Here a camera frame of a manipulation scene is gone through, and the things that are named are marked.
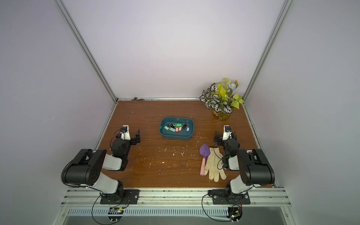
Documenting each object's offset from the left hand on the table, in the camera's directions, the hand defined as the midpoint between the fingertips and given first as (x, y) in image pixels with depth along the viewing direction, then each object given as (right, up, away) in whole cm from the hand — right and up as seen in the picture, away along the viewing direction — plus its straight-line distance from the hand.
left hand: (132, 129), depth 90 cm
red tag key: (+29, -3, +10) cm, 31 cm away
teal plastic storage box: (+24, +4, +13) cm, 28 cm away
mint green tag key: (+26, -2, +10) cm, 28 cm away
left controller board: (-2, -40, -19) cm, 44 cm away
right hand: (+61, 0, -1) cm, 61 cm away
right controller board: (+61, -41, -20) cm, 76 cm away
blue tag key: (+37, -2, +10) cm, 38 cm away
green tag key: (+21, -1, +11) cm, 24 cm away
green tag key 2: (+30, +1, +13) cm, 33 cm away
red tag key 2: (+31, -1, +11) cm, 33 cm away
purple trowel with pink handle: (+48, -14, -2) cm, 50 cm away
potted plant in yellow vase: (+59, +20, -1) cm, 62 cm away
